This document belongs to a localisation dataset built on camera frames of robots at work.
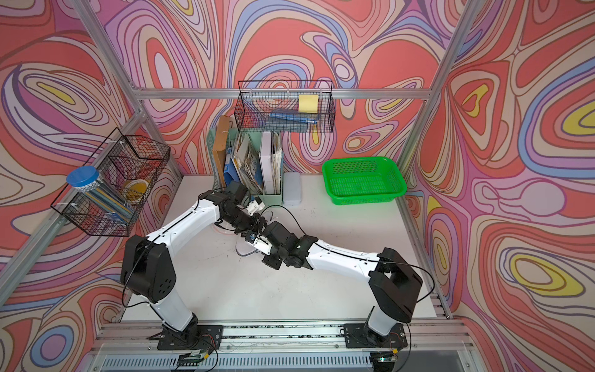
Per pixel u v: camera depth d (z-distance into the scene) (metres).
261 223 0.77
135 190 0.70
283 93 0.88
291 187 1.14
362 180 1.18
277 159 0.93
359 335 0.73
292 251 0.61
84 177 0.70
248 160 0.98
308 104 0.88
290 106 0.97
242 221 0.73
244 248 0.84
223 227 0.72
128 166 0.78
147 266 0.46
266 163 0.94
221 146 0.84
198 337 0.72
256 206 0.81
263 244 0.69
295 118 0.88
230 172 0.92
